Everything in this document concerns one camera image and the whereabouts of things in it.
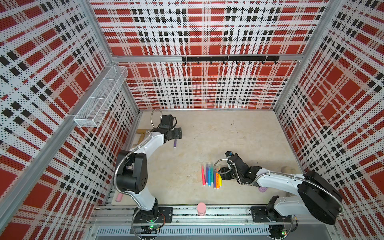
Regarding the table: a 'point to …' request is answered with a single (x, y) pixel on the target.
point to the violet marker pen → (206, 175)
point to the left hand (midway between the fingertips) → (176, 132)
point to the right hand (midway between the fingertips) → (225, 170)
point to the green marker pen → (211, 174)
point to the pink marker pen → (203, 177)
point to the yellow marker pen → (220, 180)
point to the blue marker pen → (209, 176)
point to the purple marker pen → (175, 143)
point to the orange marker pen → (217, 181)
